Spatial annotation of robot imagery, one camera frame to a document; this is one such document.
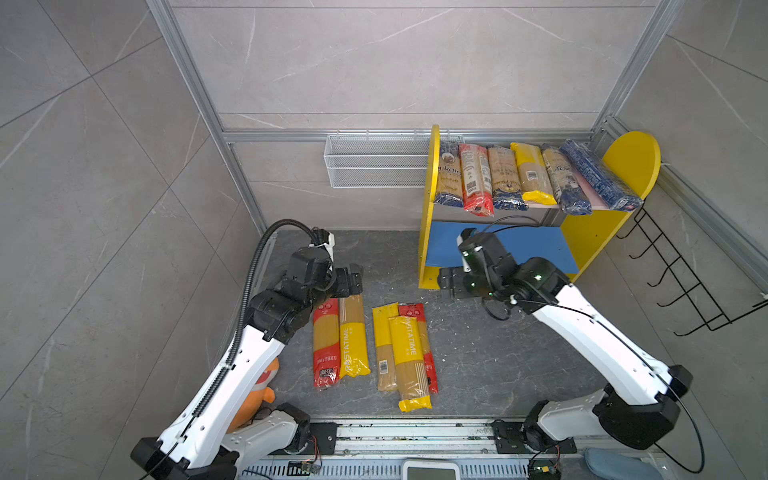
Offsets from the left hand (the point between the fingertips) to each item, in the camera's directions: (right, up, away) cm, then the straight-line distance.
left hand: (345, 262), depth 70 cm
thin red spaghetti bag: (+20, -16, +25) cm, 36 cm away
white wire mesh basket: (+7, +34, +31) cm, 47 cm away
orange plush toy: (-24, -34, +7) cm, 43 cm away
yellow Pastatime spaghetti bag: (+17, -32, +8) cm, 37 cm away
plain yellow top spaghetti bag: (+9, -29, +14) cm, 33 cm away
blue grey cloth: (+64, -48, 0) cm, 80 cm away
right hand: (+27, -3, +2) cm, 27 cm away
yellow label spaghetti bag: (-1, -23, +19) cm, 30 cm away
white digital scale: (+20, -47, -3) cm, 51 cm away
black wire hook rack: (+76, -10, -11) cm, 77 cm away
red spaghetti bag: (-8, -24, +17) cm, 31 cm away
